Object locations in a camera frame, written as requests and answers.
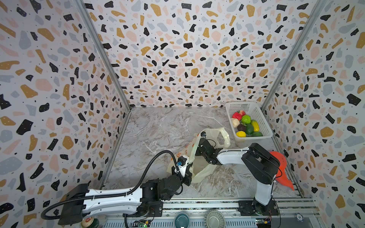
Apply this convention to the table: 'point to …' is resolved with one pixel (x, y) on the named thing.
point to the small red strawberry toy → (242, 113)
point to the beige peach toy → (235, 122)
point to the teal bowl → (182, 220)
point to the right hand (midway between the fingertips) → (194, 143)
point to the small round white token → (299, 217)
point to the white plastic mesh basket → (253, 109)
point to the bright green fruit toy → (246, 119)
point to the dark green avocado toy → (249, 128)
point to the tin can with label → (90, 222)
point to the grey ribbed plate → (215, 219)
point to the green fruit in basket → (257, 134)
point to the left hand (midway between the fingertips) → (193, 163)
